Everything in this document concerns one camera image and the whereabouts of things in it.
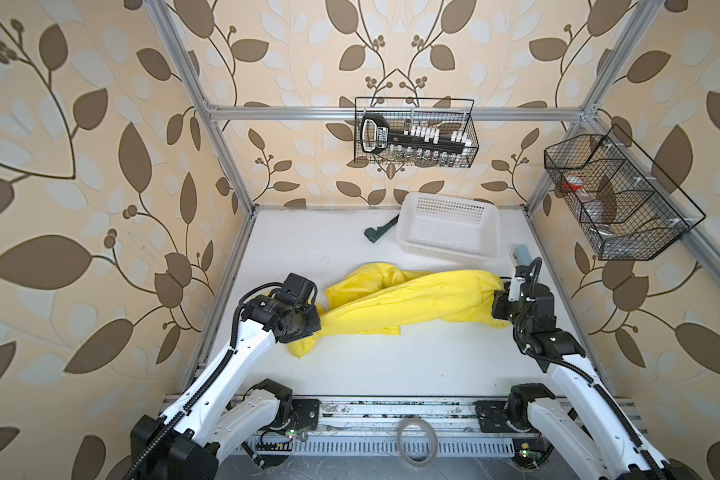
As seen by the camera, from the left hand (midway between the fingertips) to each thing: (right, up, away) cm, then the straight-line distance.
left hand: (315, 322), depth 78 cm
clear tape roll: (+29, -25, -10) cm, 40 cm away
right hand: (+51, +6, +4) cm, 52 cm away
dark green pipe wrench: (+15, +24, +34) cm, 44 cm away
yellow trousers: (+18, +6, +3) cm, 19 cm away
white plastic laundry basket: (+45, +27, +38) cm, 65 cm away
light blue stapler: (+66, +16, +22) cm, 71 cm away
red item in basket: (+71, +37, +5) cm, 80 cm away
